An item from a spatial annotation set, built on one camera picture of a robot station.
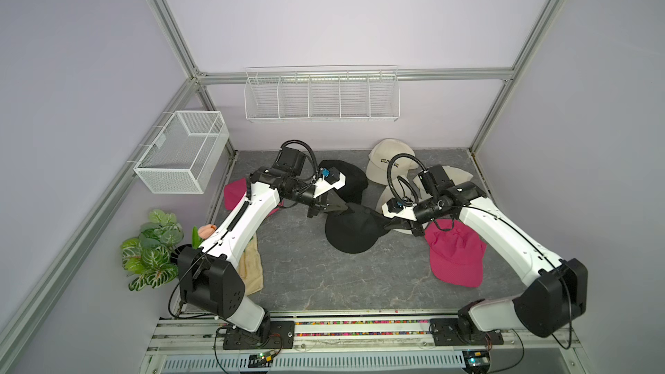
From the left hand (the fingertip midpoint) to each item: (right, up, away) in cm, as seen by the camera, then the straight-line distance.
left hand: (344, 205), depth 71 cm
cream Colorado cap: (+17, +4, -2) cm, 18 cm away
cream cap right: (+45, +8, +31) cm, 55 cm away
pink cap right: (+37, -18, +13) cm, 43 cm away
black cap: (+3, -6, -2) cm, 7 cm away
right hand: (+13, -5, +5) cm, 15 cm away
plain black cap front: (+5, +6, +31) cm, 31 cm away
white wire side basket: (-53, +15, +13) cm, 56 cm away
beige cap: (-32, -23, +15) cm, 42 cm away
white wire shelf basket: (-8, +40, +27) cm, 49 cm away
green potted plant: (-47, -11, -9) cm, 49 cm away
